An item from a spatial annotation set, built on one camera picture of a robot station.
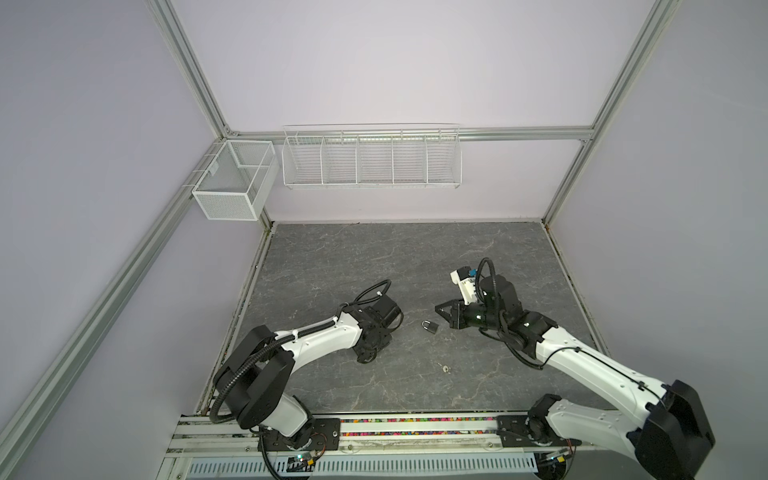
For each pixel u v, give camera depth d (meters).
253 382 0.43
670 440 0.39
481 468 0.70
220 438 0.75
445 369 0.84
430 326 0.91
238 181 1.02
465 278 0.71
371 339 0.62
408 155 1.06
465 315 0.69
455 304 0.72
